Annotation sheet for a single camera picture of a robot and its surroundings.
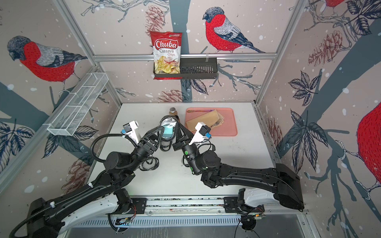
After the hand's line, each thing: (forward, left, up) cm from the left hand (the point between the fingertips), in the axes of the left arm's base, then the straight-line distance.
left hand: (164, 127), depth 53 cm
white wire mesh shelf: (+15, +51, -13) cm, 55 cm away
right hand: (+4, -4, -4) cm, 7 cm away
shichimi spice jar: (+37, +5, -34) cm, 51 cm away
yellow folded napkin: (+38, -21, -44) cm, 62 cm away
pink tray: (+32, -36, -44) cm, 65 cm away
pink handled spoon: (+45, -7, -42) cm, 62 cm away
